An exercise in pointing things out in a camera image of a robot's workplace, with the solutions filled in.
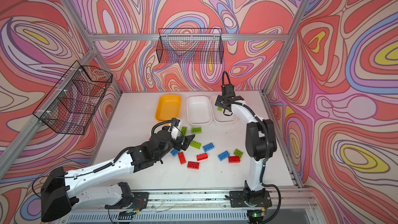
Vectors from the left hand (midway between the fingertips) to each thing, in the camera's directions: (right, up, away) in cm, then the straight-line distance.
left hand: (186, 130), depth 75 cm
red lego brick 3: (+3, -21, +10) cm, 23 cm away
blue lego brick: (+12, -13, +16) cm, 23 cm away
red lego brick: (-3, -17, +11) cm, 21 cm away
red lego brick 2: (+8, -17, +11) cm, 21 cm away
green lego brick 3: (+21, +10, +33) cm, 40 cm away
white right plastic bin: (+19, +7, +32) cm, 38 cm away
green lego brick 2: (+29, -15, +12) cm, 34 cm away
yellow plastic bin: (-15, +12, +32) cm, 37 cm away
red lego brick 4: (+26, -18, +11) cm, 34 cm away
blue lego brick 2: (+20, -16, +11) cm, 28 cm away
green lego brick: (+4, -3, +21) cm, 22 cm away
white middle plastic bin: (+6, +9, +31) cm, 33 cm away
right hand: (+22, +13, +23) cm, 34 cm away
